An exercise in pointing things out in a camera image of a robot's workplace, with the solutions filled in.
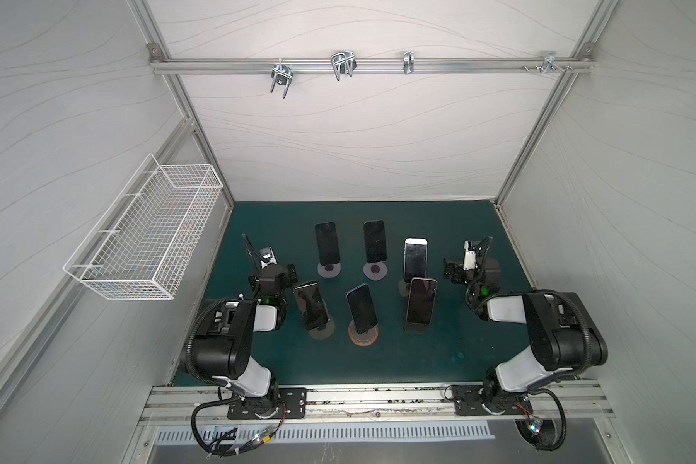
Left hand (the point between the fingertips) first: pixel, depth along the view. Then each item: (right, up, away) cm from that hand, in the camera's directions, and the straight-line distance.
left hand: (270, 265), depth 93 cm
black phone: (+19, +8, -1) cm, 21 cm away
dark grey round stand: (+18, -19, -7) cm, 27 cm away
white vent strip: (+20, -39, -23) cm, 49 cm away
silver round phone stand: (+44, -8, 0) cm, 44 cm away
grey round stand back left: (+19, -3, +8) cm, 20 cm away
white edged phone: (+47, +3, -4) cm, 47 cm away
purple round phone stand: (+35, -3, +8) cm, 36 cm away
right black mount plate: (+57, -33, -20) cm, 69 cm away
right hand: (+64, +3, +2) cm, 64 cm away
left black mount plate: (+11, -33, -20) cm, 40 cm away
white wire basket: (-23, +8, -25) cm, 35 cm away
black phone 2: (+35, +8, -1) cm, 36 cm away
